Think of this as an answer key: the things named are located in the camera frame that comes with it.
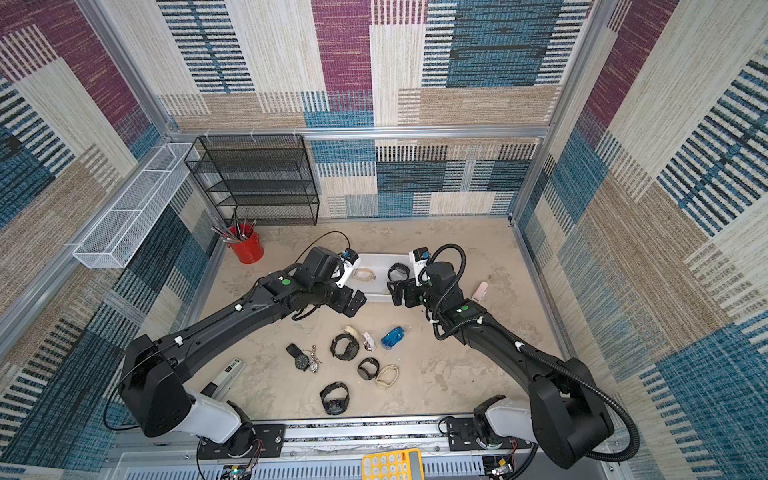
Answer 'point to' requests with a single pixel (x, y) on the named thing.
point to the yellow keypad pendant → (396, 465)
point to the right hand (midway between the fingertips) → (407, 284)
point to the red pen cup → (246, 242)
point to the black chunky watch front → (335, 397)
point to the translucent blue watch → (394, 337)
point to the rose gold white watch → (368, 342)
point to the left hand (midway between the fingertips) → (354, 291)
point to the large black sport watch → (344, 346)
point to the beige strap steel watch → (351, 330)
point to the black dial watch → (301, 359)
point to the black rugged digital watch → (398, 272)
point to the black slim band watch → (368, 368)
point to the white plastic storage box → (379, 264)
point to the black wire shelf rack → (269, 174)
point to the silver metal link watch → (314, 363)
